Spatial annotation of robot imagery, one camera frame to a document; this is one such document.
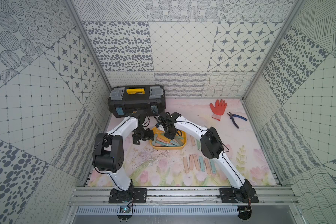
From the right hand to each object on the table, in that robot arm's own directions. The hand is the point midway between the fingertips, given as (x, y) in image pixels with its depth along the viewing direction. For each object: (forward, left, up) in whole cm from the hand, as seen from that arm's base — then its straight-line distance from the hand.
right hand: (173, 135), depth 97 cm
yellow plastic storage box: (-1, +11, 0) cm, 11 cm away
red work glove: (+26, -38, -2) cm, 46 cm away
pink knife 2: (-20, -21, -2) cm, 29 cm away
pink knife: (-19, -15, -1) cm, 24 cm away
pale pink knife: (-19, -12, -1) cm, 22 cm away
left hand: (-8, +14, +5) cm, 17 cm away
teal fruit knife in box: (-7, +1, 0) cm, 7 cm away
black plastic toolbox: (+17, +34, +18) cm, 42 cm away
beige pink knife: (-20, -8, -2) cm, 22 cm away
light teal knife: (-20, -18, -2) cm, 27 cm away
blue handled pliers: (+18, -46, 0) cm, 49 cm away
